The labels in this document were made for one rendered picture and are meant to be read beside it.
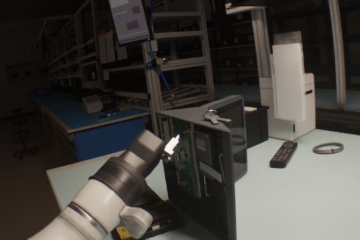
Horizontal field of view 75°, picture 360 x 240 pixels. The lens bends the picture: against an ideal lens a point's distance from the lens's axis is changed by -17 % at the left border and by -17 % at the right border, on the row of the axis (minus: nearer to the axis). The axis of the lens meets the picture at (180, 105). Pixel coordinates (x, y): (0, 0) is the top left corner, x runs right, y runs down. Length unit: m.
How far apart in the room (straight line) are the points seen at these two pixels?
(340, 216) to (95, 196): 0.43
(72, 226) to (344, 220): 0.45
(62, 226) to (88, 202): 0.05
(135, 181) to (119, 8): 1.54
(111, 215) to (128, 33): 1.54
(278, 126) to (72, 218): 0.77
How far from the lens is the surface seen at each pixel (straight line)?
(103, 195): 0.38
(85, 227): 0.37
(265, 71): 1.14
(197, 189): 0.55
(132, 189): 0.40
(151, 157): 0.42
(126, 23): 1.83
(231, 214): 0.44
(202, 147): 0.48
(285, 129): 0.96
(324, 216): 0.56
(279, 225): 0.53
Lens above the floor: 1.31
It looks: 10 degrees down
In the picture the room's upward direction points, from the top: 7 degrees counter-clockwise
